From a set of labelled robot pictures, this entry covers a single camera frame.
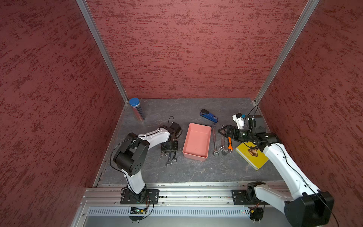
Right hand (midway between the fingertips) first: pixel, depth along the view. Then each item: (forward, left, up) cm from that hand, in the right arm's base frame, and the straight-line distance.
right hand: (222, 135), depth 77 cm
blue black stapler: (+29, +4, -17) cm, 34 cm away
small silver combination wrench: (-2, +36, -18) cm, 40 cm away
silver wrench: (-9, +32, -18) cm, 38 cm away
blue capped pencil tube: (+26, +54, +1) cm, 60 cm away
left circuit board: (-32, +48, -19) cm, 61 cm away
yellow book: (-3, -20, -17) cm, 26 cm away
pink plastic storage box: (+6, +13, -20) cm, 25 cm away
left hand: (-2, +31, -19) cm, 36 cm away
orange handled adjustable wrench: (+4, -9, -19) cm, 22 cm away
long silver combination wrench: (-2, +1, -20) cm, 20 cm away
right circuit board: (-35, -15, -20) cm, 43 cm away
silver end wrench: (-6, +28, -19) cm, 34 cm away
